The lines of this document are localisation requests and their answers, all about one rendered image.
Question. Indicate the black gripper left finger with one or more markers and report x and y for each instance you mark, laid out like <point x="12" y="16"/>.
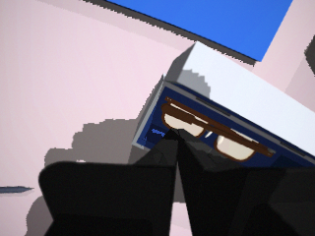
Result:
<point x="143" y="190"/>

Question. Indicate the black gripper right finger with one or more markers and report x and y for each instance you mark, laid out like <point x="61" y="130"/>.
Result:
<point x="219" y="197"/>

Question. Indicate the brown glasses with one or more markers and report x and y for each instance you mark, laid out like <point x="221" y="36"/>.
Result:
<point x="176" y="115"/>

